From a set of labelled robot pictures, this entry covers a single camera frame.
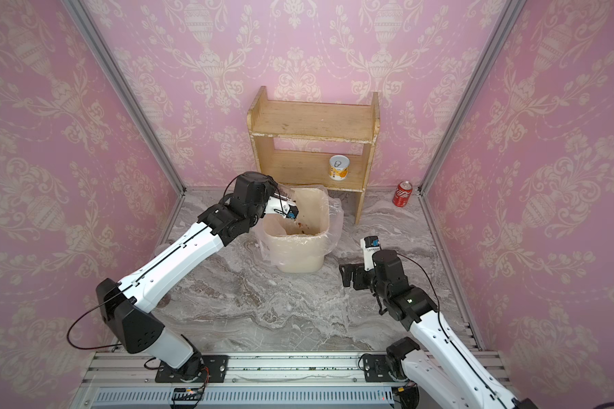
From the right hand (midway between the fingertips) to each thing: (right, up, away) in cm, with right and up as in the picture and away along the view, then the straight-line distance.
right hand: (354, 264), depth 78 cm
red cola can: (+25, +24, +29) cm, 45 cm away
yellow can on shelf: (-3, +33, +14) cm, 36 cm away
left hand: (-28, +26, -2) cm, 38 cm away
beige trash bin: (-17, +7, -5) cm, 19 cm away
